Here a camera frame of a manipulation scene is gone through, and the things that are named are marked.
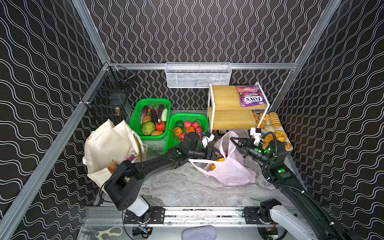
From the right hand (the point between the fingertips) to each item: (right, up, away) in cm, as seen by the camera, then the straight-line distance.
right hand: (230, 139), depth 69 cm
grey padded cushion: (-13, -42, -1) cm, 44 cm away
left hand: (-1, -10, +2) cm, 10 cm away
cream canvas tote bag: (-61, -3, +9) cm, 62 cm away
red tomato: (-40, +6, +34) cm, 53 cm away
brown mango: (-42, +2, +31) cm, 52 cm away
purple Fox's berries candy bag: (+13, +22, +9) cm, 27 cm away
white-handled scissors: (-55, -44, +3) cm, 70 cm away
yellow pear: (-8, -13, 0) cm, 15 cm away
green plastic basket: (-58, +8, +37) cm, 70 cm away
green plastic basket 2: (-31, -4, +23) cm, 39 cm away
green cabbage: (-47, +5, +31) cm, 57 cm away
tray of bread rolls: (+39, +4, +37) cm, 54 cm away
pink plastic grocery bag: (0, -14, 0) cm, 14 cm away
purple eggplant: (-47, +14, +45) cm, 66 cm away
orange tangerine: (-19, +4, +35) cm, 40 cm away
